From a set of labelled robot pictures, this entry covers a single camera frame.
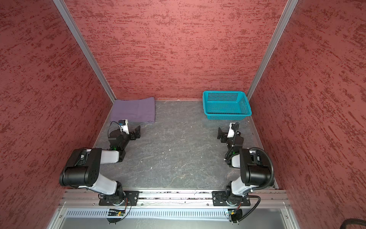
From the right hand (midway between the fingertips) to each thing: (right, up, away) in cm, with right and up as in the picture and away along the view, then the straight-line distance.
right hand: (225, 129), depth 92 cm
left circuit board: (-63, -41, -20) cm, 78 cm away
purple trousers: (-64, +13, +21) cm, 69 cm away
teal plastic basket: (+9, +18, +29) cm, 35 cm away
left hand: (-62, +1, +1) cm, 62 cm away
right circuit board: (-3, -41, -20) cm, 46 cm away
